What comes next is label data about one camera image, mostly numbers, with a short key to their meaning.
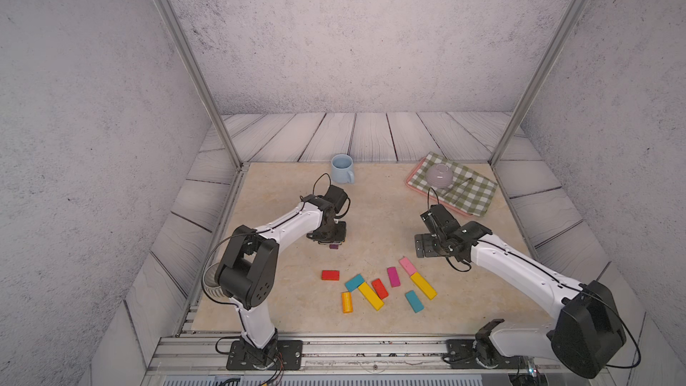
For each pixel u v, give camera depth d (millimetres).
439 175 1109
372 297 831
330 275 889
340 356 741
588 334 403
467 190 1107
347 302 816
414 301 829
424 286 851
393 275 889
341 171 1105
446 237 618
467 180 1143
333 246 889
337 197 745
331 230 777
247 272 474
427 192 1103
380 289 849
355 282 862
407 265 892
